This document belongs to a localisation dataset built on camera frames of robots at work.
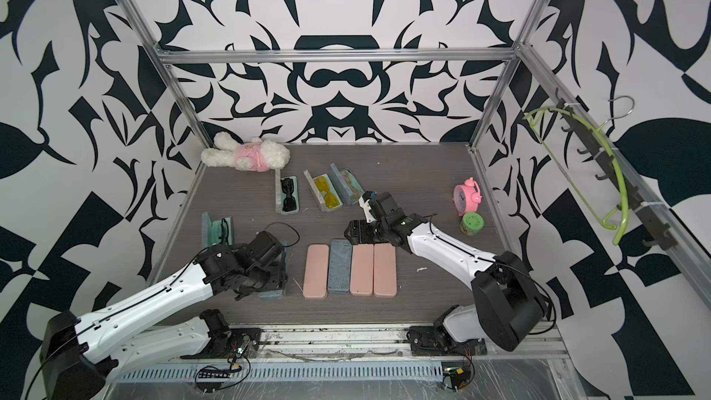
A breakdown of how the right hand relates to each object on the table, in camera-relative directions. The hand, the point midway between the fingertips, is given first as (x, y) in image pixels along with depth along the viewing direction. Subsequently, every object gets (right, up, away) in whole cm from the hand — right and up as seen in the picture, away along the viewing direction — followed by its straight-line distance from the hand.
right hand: (353, 229), depth 85 cm
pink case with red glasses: (-11, -13, 0) cm, 17 cm away
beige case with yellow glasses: (-12, +9, +11) cm, 19 cm away
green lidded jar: (+38, 0, +7) cm, 39 cm away
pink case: (+3, -12, 0) cm, 13 cm away
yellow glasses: (-8, +7, +17) cm, 20 cm away
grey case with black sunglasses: (-25, +9, +11) cm, 29 cm away
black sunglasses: (-23, +6, +15) cm, 28 cm away
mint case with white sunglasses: (-4, -11, +1) cm, 12 cm away
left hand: (-21, -11, -7) cm, 24 cm away
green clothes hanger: (+55, +33, -1) cm, 64 cm away
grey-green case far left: (-46, -3, +10) cm, 47 cm away
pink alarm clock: (+38, +9, +8) cm, 39 cm away
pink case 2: (+9, -12, -1) cm, 16 cm away
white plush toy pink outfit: (-36, +23, +20) cm, 47 cm away
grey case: (-2, +13, +18) cm, 22 cm away
